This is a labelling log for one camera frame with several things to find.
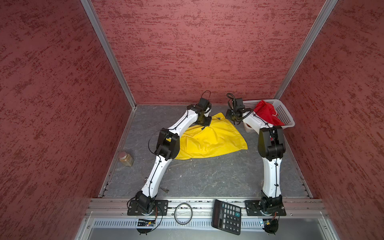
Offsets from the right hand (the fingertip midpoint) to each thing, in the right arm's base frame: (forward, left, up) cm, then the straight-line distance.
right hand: (227, 117), depth 105 cm
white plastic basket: (-26, -4, +27) cm, 37 cm away
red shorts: (-2, -26, +8) cm, 27 cm away
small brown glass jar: (-31, +63, +3) cm, 70 cm away
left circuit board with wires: (-61, +49, -10) cm, 79 cm away
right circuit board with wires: (-64, -12, -6) cm, 65 cm away
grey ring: (-58, +27, -6) cm, 64 cm away
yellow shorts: (-13, +6, -6) cm, 15 cm away
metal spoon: (-46, +40, -6) cm, 62 cm away
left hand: (-7, +15, 0) cm, 17 cm away
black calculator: (-59, +9, -6) cm, 60 cm away
